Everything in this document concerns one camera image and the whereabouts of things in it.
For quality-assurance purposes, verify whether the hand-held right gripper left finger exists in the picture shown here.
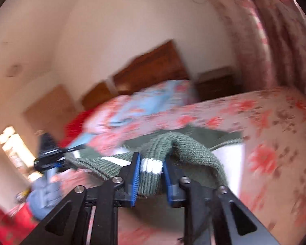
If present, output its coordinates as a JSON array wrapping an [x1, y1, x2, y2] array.
[[19, 152, 141, 245]]

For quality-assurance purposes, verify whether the light blue floral pillow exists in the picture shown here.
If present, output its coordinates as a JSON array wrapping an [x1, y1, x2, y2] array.
[[110, 79, 197, 128]]

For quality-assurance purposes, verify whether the sunlit doorway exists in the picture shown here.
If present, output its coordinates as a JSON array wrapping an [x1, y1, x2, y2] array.
[[0, 126, 36, 169]]

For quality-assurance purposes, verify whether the floral bed sheet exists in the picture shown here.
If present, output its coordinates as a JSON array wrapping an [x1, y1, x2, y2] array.
[[59, 85, 306, 245]]

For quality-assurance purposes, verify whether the pink floral curtain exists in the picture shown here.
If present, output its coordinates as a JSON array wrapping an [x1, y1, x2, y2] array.
[[212, 0, 306, 102]]

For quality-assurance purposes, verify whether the green knit sweater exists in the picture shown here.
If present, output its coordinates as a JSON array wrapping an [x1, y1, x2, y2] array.
[[66, 125, 245, 197]]

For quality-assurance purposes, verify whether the red blanket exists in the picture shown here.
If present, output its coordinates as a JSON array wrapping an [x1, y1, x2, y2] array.
[[59, 108, 97, 148]]

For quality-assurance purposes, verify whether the light blue cloth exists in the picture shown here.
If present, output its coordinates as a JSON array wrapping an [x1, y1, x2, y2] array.
[[66, 131, 97, 151]]

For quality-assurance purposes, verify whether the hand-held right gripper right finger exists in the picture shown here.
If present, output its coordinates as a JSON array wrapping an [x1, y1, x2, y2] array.
[[163, 157, 282, 245]]

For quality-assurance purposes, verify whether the large wooden headboard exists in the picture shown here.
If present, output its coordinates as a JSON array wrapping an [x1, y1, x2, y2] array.
[[112, 39, 190, 95]]

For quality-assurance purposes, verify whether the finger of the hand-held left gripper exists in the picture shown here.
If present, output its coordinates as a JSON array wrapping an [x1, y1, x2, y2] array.
[[64, 144, 87, 154], [59, 158, 79, 171]]

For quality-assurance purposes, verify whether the small wooden headboard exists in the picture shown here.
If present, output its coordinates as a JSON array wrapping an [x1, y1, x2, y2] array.
[[80, 80, 113, 110]]

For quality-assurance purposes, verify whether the red floral cloth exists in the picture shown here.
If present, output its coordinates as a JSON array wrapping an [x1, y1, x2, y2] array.
[[0, 196, 41, 245]]

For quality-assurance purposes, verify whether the light wooden wardrobe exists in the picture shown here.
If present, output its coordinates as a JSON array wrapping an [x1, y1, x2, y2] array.
[[23, 84, 77, 133]]

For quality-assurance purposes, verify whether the dark wooden nightstand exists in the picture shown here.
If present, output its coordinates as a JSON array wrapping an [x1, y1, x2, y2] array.
[[195, 66, 241, 101]]

